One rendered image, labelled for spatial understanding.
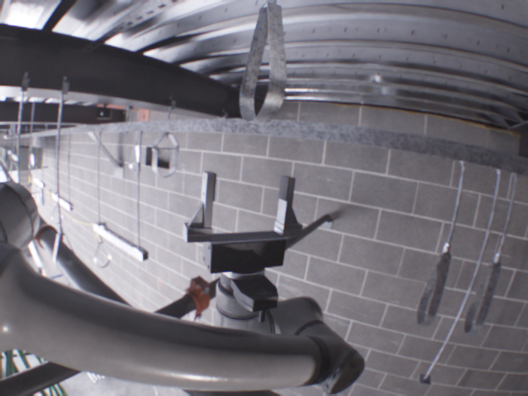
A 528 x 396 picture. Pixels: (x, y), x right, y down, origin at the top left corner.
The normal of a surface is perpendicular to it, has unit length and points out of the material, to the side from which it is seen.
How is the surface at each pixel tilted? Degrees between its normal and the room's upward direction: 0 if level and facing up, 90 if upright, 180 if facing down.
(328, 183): 90
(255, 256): 90
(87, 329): 44
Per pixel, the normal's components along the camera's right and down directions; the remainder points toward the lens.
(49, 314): 0.61, -0.56
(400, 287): -0.48, 0.11
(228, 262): 0.44, 0.21
